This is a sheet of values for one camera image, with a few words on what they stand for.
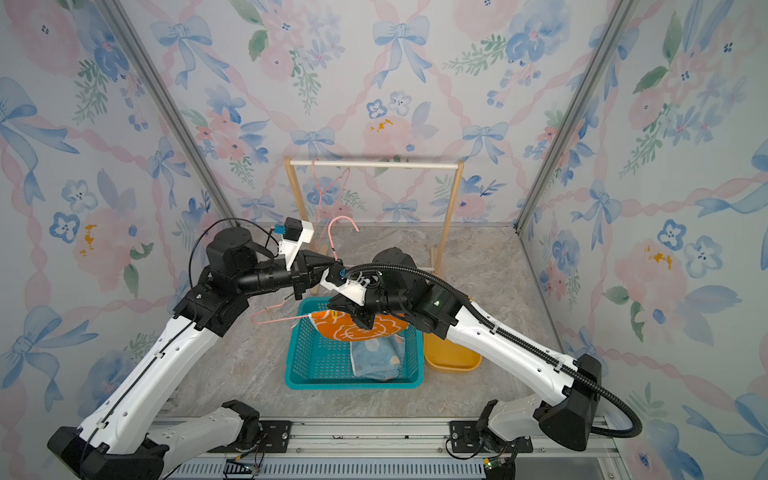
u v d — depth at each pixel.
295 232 0.51
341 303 0.60
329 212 1.21
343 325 0.71
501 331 0.44
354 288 0.55
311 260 0.56
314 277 0.55
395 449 0.74
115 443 0.37
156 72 0.80
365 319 0.57
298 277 0.52
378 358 0.83
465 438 0.73
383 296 0.55
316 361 0.86
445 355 0.88
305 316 0.65
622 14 0.69
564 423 0.37
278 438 0.74
